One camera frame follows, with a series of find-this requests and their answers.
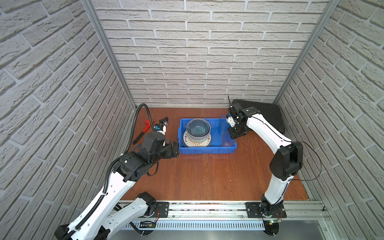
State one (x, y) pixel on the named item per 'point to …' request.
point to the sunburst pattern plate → (196, 143)
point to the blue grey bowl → (198, 127)
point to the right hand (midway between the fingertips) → (235, 134)
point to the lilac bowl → (198, 137)
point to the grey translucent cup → (223, 126)
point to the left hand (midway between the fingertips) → (171, 142)
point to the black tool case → (272, 111)
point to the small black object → (164, 121)
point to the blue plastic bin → (215, 146)
